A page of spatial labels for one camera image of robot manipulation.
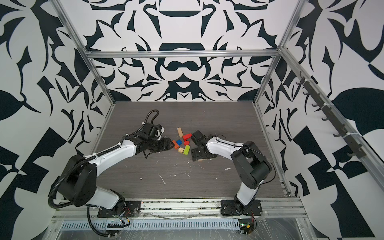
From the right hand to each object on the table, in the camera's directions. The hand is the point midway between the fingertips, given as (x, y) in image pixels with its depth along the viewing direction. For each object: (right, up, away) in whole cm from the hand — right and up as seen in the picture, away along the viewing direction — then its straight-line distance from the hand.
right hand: (201, 155), depth 91 cm
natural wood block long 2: (-2, -1, -8) cm, 9 cm away
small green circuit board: (+19, -28, -20) cm, 40 cm away
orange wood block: (-16, +5, +4) cm, 17 cm away
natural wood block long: (-14, +13, +11) cm, 22 cm away
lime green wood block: (-9, +3, +2) cm, 10 cm away
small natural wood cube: (-13, +3, +2) cm, 13 cm away
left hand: (-18, +8, -5) cm, 20 cm away
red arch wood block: (-9, +10, +7) cm, 16 cm away
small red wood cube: (-9, +6, +6) cm, 13 cm away
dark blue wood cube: (-14, +7, +6) cm, 17 cm away
